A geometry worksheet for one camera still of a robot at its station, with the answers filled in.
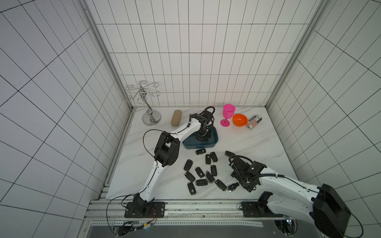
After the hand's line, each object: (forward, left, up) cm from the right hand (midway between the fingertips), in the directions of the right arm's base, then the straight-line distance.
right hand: (234, 177), depth 84 cm
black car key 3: (+1, +21, +2) cm, 21 cm away
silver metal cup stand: (+41, +59, +2) cm, 72 cm away
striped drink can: (+40, -18, +3) cm, 44 cm away
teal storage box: (+20, +26, +2) cm, 33 cm away
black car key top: (+14, +20, +1) cm, 25 cm away
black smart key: (+5, +27, +2) cm, 28 cm away
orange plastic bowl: (+41, -8, +4) cm, 41 cm away
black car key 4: (+2, +12, +1) cm, 12 cm away
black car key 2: (+9, +16, +2) cm, 18 cm away
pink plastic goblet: (+38, +3, +16) cm, 41 cm away
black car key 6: (-5, +9, +2) cm, 10 cm away
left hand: (+20, +17, +5) cm, 26 cm away
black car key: (+11, +12, +2) cm, 16 cm away
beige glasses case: (+41, +40, +4) cm, 57 cm away
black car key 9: (-8, +25, +1) cm, 26 cm away
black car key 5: (-5, +19, +2) cm, 20 cm away
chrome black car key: (-6, +3, +1) cm, 7 cm away
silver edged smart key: (-2, +14, +1) cm, 14 cm away
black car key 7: (+14, +2, +1) cm, 14 cm away
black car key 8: (-2, +26, +2) cm, 26 cm away
